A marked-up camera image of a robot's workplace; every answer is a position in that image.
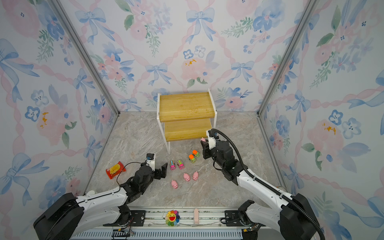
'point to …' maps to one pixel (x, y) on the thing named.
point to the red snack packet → (115, 170)
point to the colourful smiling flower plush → (172, 218)
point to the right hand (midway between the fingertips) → (203, 140)
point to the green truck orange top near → (191, 158)
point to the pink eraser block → (196, 216)
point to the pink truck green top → (180, 164)
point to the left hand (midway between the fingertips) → (160, 161)
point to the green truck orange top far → (195, 153)
